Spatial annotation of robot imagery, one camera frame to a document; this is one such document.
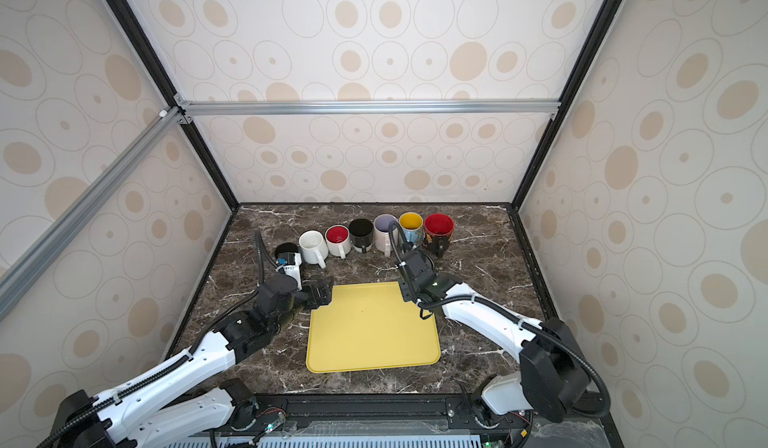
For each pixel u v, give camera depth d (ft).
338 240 3.46
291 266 2.25
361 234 3.31
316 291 2.30
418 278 2.08
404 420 2.39
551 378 1.35
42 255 1.79
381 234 3.26
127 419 1.35
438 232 3.19
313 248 3.22
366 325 2.99
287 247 3.13
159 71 2.68
